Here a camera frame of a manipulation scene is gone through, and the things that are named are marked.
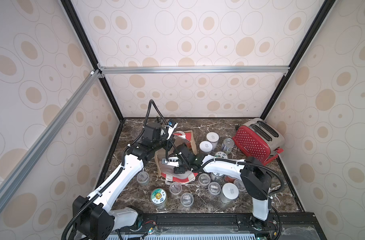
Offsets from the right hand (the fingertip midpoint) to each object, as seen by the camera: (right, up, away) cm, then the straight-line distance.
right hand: (181, 155), depth 90 cm
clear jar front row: (+18, -16, -10) cm, 26 cm away
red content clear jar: (+13, -13, -7) cm, 19 cm away
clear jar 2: (+3, -21, -14) cm, 25 cm away
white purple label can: (+15, +5, +2) cm, 16 cm away
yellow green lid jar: (-11, -19, -16) cm, 27 cm away
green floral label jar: (-21, -12, -7) cm, 25 cm away
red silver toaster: (+44, +11, -4) cm, 46 cm away
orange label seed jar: (+24, 0, 0) cm, 24 cm away
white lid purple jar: (+25, -17, -15) cm, 33 cm away
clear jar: (-3, -16, -10) cm, 19 cm away
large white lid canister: (+21, +10, +7) cm, 24 cm away
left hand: (-2, +13, -14) cm, 19 cm away
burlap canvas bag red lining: (+3, +11, -18) cm, 21 cm away
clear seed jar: (+29, +6, +5) cm, 30 cm away
